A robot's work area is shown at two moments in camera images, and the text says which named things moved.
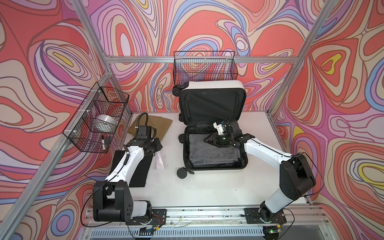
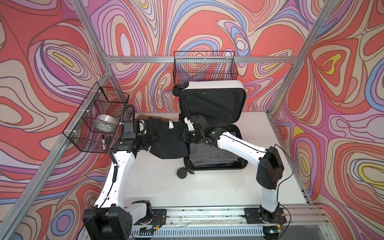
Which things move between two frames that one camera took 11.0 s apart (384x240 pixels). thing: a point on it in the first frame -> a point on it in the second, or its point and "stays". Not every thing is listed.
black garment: x=139 y=178 -> x=169 y=143
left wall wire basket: x=93 y=126 stays
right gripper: x=215 y=139 -> x=186 y=132
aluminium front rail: x=312 y=217 stays
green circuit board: x=146 y=230 stays
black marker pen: x=103 y=143 stays
